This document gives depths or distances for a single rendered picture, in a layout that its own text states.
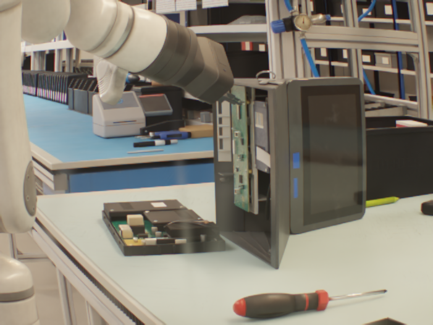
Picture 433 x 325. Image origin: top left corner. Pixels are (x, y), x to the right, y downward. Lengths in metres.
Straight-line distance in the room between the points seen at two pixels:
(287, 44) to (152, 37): 1.78
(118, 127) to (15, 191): 2.41
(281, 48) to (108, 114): 0.72
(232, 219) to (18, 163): 0.53
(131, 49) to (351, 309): 0.39
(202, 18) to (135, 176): 1.19
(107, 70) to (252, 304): 0.36
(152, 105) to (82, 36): 2.34
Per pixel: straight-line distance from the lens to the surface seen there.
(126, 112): 3.33
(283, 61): 2.86
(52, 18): 1.01
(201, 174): 2.87
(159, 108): 3.39
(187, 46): 1.13
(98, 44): 1.07
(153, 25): 1.10
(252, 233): 1.35
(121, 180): 2.80
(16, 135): 0.89
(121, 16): 1.08
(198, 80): 1.16
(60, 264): 1.48
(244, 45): 10.62
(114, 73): 1.13
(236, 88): 1.29
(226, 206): 1.36
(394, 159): 1.57
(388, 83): 8.85
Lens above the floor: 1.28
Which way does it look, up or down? 8 degrees down
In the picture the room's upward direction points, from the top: 2 degrees counter-clockwise
